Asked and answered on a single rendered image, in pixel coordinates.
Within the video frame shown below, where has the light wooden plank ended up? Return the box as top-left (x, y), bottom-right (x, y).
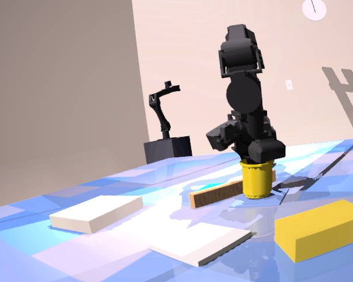
top-left (189, 169), bottom-right (276, 209)

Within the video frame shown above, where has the yellow rectangular block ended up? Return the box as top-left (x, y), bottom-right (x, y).
top-left (275, 199), bottom-right (353, 263)

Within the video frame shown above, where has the yellow cup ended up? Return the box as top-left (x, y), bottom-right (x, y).
top-left (240, 159), bottom-right (275, 199)

